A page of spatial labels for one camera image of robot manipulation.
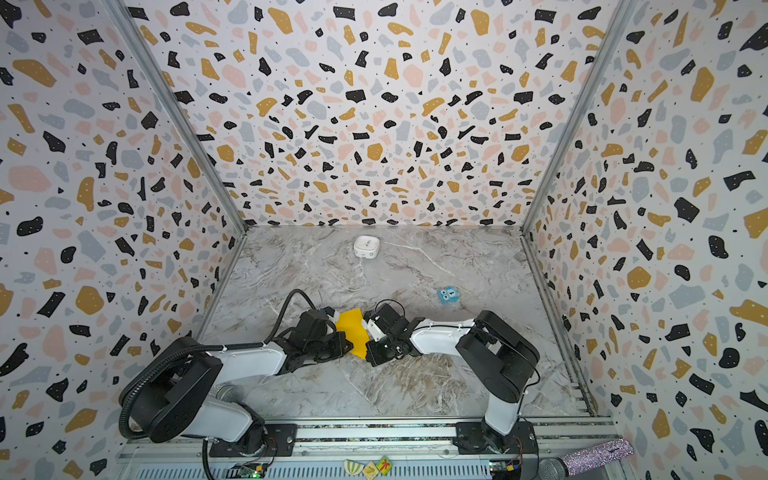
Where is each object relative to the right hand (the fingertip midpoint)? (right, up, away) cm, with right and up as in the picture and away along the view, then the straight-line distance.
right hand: (361, 355), depth 86 cm
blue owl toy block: (+28, +15, +14) cm, 35 cm away
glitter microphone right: (+50, -18, -18) cm, 56 cm away
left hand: (-2, +3, +2) cm, 4 cm away
